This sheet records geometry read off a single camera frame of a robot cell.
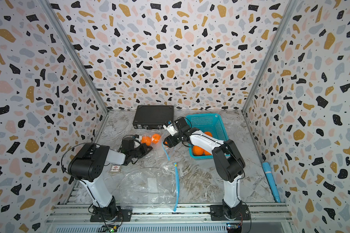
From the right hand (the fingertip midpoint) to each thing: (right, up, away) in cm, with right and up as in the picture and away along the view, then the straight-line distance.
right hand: (169, 139), depth 92 cm
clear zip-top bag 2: (-7, -26, -9) cm, 28 cm away
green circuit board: (-25, -41, -21) cm, 52 cm away
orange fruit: (+18, -7, 0) cm, 19 cm away
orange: (-15, -1, +3) cm, 15 cm away
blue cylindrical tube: (+62, -25, -5) cm, 67 cm away
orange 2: (-10, 0, +6) cm, 11 cm away
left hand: (-11, -6, +6) cm, 14 cm away
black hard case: (-14, +15, +19) cm, 27 cm away
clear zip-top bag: (-6, -9, +4) cm, 12 cm away
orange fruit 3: (+21, +6, -28) cm, 35 cm away
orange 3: (-1, -1, -7) cm, 8 cm away
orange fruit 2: (+19, -2, -32) cm, 37 cm away
